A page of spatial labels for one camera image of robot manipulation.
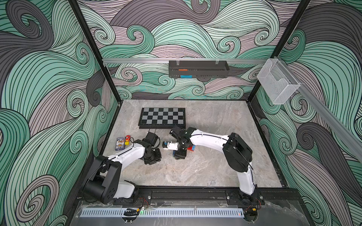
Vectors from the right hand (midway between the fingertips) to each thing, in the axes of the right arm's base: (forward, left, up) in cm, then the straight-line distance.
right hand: (179, 151), depth 89 cm
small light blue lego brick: (+3, -10, 0) cm, 10 cm away
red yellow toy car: (+9, +36, 0) cm, 37 cm away
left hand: (-5, +12, -1) cm, 13 cm away
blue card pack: (+6, +40, +1) cm, 40 cm away
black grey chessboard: (+25, +13, +2) cm, 29 cm away
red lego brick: (+2, -7, 0) cm, 7 cm away
